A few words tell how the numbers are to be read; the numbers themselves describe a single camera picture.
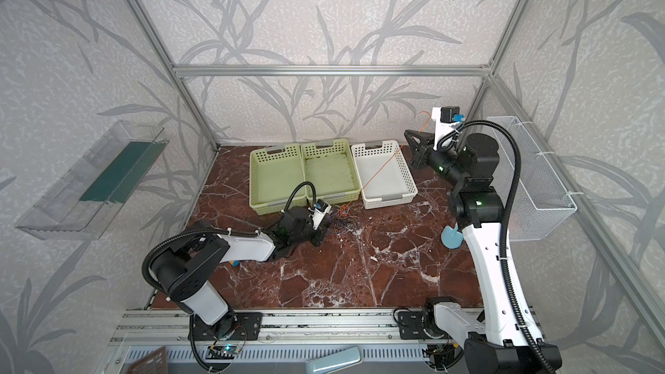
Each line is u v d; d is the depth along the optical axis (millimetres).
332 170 1107
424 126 1193
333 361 645
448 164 523
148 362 682
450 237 915
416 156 547
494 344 372
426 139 552
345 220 867
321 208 803
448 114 503
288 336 725
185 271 456
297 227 720
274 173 1083
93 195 659
